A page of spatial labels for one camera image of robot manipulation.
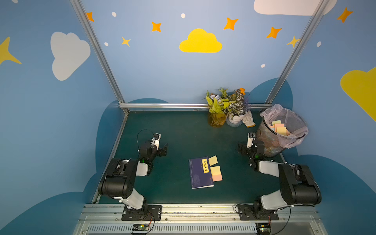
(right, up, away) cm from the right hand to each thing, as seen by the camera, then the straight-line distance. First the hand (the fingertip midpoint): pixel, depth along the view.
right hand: (250, 142), depth 96 cm
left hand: (-60, +2, -1) cm, 60 cm away
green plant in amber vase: (-21, +24, 0) cm, 32 cm away
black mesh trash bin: (+10, -2, -9) cm, 14 cm away
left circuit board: (-65, -40, -24) cm, 80 cm away
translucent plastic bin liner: (+23, +11, -10) cm, 27 cm away
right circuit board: (-3, -40, -24) cm, 47 cm away
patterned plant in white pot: (-9, +21, -2) cm, 23 cm away
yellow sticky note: (-25, -11, -4) cm, 28 cm away
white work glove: (+7, +15, +20) cm, 26 cm away
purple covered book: (-34, -18, -7) cm, 39 cm away
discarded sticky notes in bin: (+18, +9, -3) cm, 20 cm away
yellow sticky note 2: (-24, -17, -8) cm, 30 cm away
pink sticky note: (-24, -20, -11) cm, 33 cm away
